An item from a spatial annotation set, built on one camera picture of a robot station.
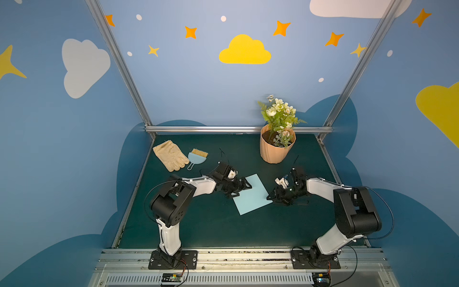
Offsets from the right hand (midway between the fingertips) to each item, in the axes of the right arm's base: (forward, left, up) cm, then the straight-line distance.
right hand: (273, 198), depth 90 cm
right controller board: (-33, -18, -5) cm, 38 cm away
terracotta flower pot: (+24, -1, +14) cm, 28 cm away
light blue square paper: (0, +11, -1) cm, 11 cm away
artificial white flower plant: (+32, -2, +26) cm, 42 cm away
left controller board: (-36, +44, -3) cm, 57 cm away
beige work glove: (+26, +61, -2) cm, 66 cm away
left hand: (+4, +14, +2) cm, 14 cm away
